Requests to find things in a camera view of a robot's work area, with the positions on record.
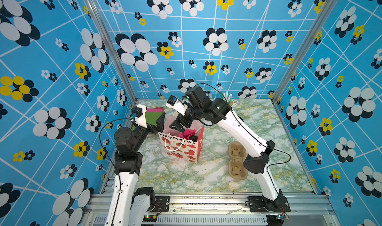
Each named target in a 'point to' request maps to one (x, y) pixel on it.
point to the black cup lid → (194, 138)
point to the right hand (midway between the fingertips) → (177, 116)
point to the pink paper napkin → (186, 133)
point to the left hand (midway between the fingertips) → (156, 109)
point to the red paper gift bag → (190, 150)
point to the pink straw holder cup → (232, 102)
